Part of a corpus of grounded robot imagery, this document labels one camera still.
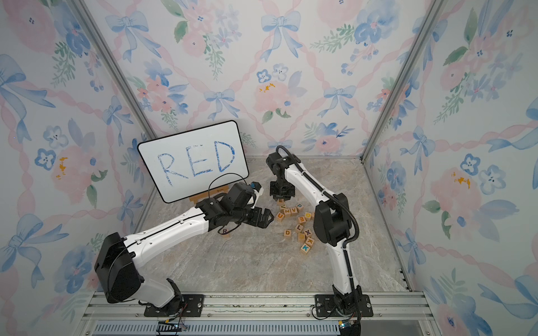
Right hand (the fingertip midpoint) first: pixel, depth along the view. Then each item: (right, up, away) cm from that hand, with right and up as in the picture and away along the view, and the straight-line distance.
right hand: (280, 197), depth 92 cm
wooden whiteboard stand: (-30, +2, +8) cm, 32 cm away
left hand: (-5, -5, -14) cm, 15 cm away
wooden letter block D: (+3, -15, -3) cm, 16 cm away
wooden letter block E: (+1, -2, -3) cm, 4 cm away
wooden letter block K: (+10, -20, -7) cm, 24 cm away
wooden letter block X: (+12, -15, -2) cm, 19 cm away
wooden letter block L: (+8, -13, -2) cm, 16 cm away
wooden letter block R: (-24, -16, -2) cm, 29 cm away
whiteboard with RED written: (-40, +15, 0) cm, 43 cm away
